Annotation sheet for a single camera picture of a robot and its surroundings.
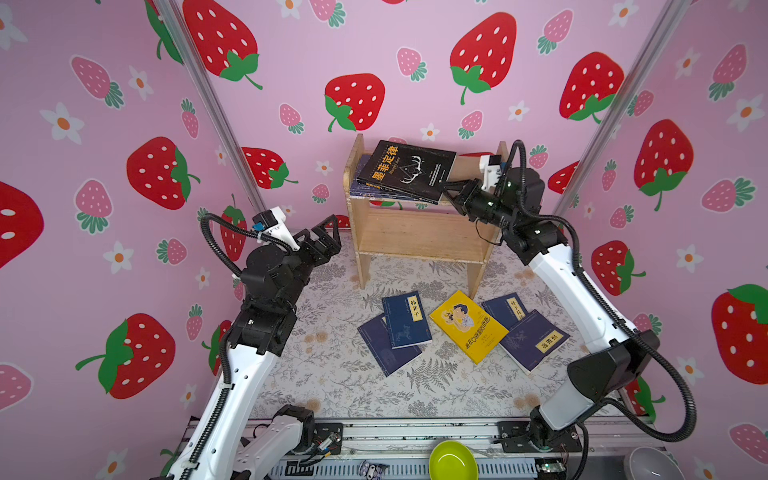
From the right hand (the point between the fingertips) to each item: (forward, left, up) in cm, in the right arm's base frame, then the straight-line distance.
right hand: (439, 183), depth 67 cm
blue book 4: (-14, -33, -44) cm, 57 cm away
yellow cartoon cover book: (-11, -15, -45) cm, 49 cm away
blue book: (-12, +6, -44) cm, 46 cm away
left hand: (-14, +24, -2) cm, 27 cm away
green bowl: (-47, -8, -46) cm, 66 cm away
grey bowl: (-42, -54, -44) cm, 82 cm away
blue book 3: (-3, -26, -46) cm, 53 cm away
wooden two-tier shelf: (+9, +13, -25) cm, 29 cm away
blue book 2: (-18, +15, -45) cm, 50 cm away
